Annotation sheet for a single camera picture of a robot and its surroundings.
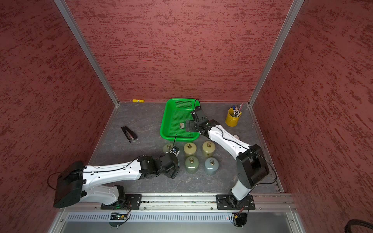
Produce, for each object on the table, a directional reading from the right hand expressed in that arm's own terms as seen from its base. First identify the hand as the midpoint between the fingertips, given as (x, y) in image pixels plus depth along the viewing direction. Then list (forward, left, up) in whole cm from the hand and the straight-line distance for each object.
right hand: (194, 126), depth 89 cm
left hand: (-23, +14, -7) cm, 28 cm away
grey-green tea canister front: (-22, +2, -6) cm, 23 cm away
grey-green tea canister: (-22, -9, -6) cm, 25 cm away
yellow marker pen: (+37, +47, -12) cm, 61 cm away
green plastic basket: (+24, +14, -13) cm, 31 cm away
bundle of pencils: (+10, -28, +3) cm, 30 cm away
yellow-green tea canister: (-12, -8, -6) cm, 16 cm away
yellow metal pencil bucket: (+10, -27, -4) cm, 30 cm away
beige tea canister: (-12, +3, -6) cm, 14 cm away
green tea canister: (-11, +16, -5) cm, 20 cm away
